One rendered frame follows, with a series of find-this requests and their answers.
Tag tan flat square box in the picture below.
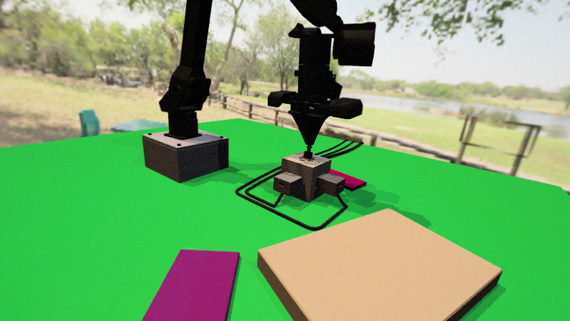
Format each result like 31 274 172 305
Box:
257 208 503 321

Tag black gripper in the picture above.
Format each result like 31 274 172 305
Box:
268 65 363 146

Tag beige cube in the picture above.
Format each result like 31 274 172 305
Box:
281 141 364 203

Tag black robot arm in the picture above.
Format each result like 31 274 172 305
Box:
158 0 376 140

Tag purple flat rectangular slab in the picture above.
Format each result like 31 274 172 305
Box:
142 249 239 321

